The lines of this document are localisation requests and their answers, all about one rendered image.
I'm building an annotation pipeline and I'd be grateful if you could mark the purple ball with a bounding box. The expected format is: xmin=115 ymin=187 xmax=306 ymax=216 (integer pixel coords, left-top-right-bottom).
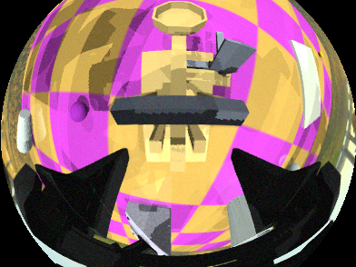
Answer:
xmin=70 ymin=101 xmax=87 ymax=123

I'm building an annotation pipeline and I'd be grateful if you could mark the white ball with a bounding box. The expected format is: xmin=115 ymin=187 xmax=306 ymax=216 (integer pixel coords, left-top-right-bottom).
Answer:
xmin=288 ymin=163 xmax=300 ymax=171

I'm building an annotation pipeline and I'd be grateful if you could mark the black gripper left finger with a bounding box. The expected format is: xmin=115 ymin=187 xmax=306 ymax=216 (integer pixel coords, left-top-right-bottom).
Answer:
xmin=34 ymin=148 xmax=130 ymax=239

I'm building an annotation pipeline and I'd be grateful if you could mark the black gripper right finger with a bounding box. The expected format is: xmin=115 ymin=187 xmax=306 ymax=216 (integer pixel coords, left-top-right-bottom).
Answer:
xmin=232 ymin=147 xmax=321 ymax=234

